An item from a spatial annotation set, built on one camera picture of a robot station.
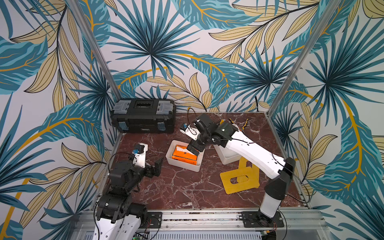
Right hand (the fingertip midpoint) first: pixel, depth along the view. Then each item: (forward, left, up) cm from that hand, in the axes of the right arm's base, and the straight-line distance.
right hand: (193, 139), depth 76 cm
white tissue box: (+1, +14, -15) cm, 21 cm away
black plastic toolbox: (+23, +31, -6) cm, 39 cm away
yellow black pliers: (+24, -37, -23) cm, 49 cm away
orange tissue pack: (0, +7, -15) cm, 16 cm away
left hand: (-10, +19, +1) cm, 21 cm away
